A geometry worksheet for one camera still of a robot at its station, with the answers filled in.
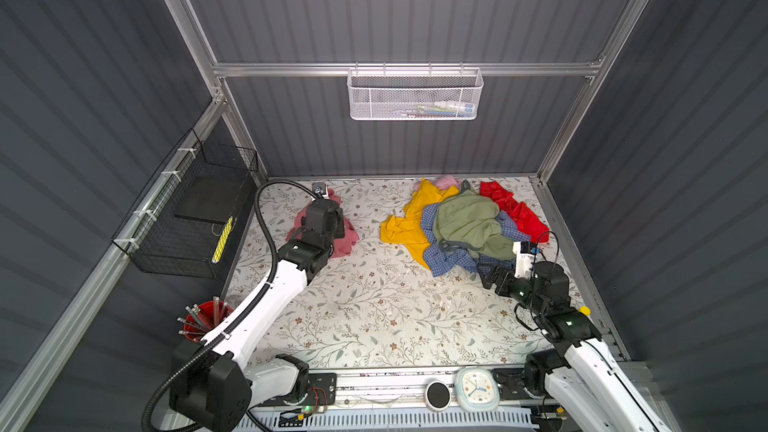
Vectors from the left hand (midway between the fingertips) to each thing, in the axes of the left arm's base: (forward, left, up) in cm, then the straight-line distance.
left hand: (326, 212), depth 80 cm
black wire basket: (-5, +33, +4) cm, 34 cm away
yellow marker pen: (-12, +23, +3) cm, 26 cm away
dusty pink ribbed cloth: (-8, -4, -5) cm, 10 cm away
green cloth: (+4, -44, -11) cm, 45 cm away
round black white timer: (-41, -26, -18) cm, 52 cm away
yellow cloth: (+10, -24, -23) cm, 35 cm away
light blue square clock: (-41, -36, -20) cm, 58 cm away
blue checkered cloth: (-5, -33, -20) cm, 39 cm away
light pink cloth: (+28, -41, -18) cm, 53 cm away
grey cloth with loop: (-2, -36, -16) cm, 40 cm away
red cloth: (+6, -64, -16) cm, 66 cm away
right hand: (-15, -44, -9) cm, 48 cm away
